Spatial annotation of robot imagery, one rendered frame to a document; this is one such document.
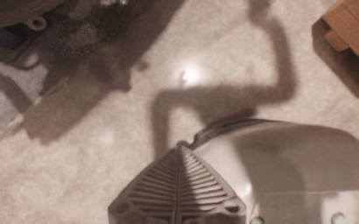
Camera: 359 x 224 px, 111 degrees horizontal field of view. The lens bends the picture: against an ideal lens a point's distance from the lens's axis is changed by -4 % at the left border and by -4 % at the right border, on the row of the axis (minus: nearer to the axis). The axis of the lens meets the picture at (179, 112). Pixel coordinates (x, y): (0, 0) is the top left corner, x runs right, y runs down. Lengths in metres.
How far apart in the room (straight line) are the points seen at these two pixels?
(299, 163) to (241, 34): 0.54
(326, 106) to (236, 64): 0.43
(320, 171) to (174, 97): 0.46
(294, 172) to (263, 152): 0.05
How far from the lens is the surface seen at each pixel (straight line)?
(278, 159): 0.26
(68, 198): 0.84
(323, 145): 0.32
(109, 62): 0.66
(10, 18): 0.47
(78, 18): 0.82
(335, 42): 0.88
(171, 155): 0.16
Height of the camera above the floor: 0.55
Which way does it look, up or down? 89 degrees down
